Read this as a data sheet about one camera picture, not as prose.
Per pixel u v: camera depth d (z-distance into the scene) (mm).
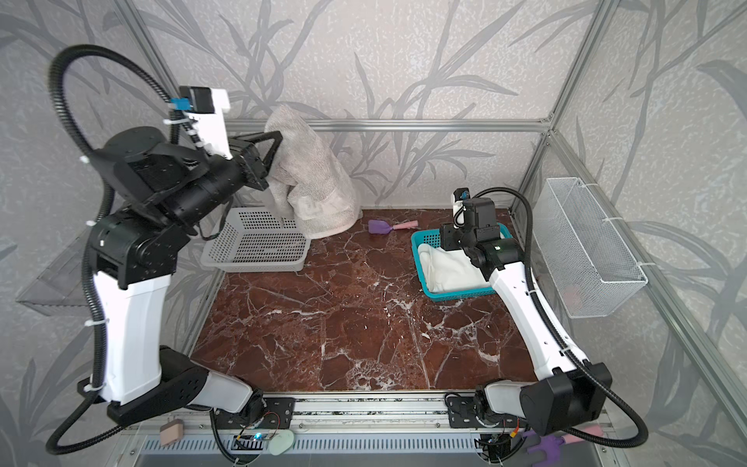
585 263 622
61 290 597
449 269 980
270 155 462
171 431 695
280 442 684
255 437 707
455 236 677
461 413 733
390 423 725
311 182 502
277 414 722
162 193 331
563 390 376
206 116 365
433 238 1019
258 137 437
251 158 394
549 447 690
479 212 542
